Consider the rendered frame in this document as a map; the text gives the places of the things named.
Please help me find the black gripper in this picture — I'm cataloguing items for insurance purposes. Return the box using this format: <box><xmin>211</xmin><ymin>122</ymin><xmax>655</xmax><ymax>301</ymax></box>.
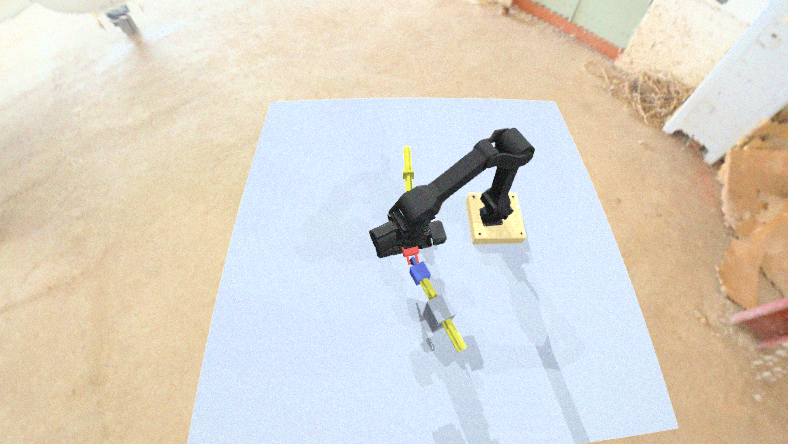
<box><xmin>376</xmin><ymin>220</ymin><xmax>447</xmax><ymax>258</ymax></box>

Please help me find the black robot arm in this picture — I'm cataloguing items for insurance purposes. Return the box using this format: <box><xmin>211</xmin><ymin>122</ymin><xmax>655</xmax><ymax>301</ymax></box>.
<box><xmin>369</xmin><ymin>128</ymin><xmax>535</xmax><ymax>254</ymax></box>

